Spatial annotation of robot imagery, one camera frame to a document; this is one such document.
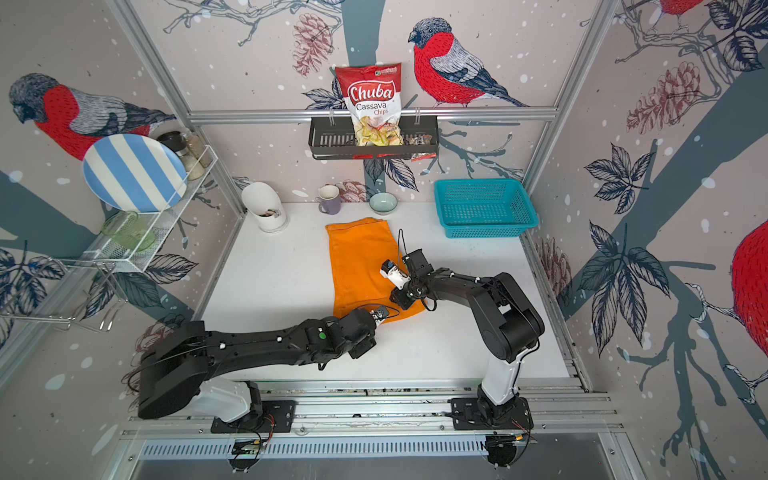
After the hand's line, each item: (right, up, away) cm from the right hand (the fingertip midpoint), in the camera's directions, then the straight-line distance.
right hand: (395, 292), depth 96 cm
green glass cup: (-63, +20, -27) cm, 71 cm away
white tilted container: (-48, +31, +11) cm, 58 cm away
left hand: (-7, -6, -12) cm, 15 cm away
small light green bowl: (-5, +32, +23) cm, 40 cm away
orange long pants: (-14, +14, +11) cm, 22 cm away
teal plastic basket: (+38, +30, +26) cm, 55 cm away
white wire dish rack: (-64, +15, -30) cm, 73 cm away
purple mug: (-25, +34, +19) cm, 47 cm away
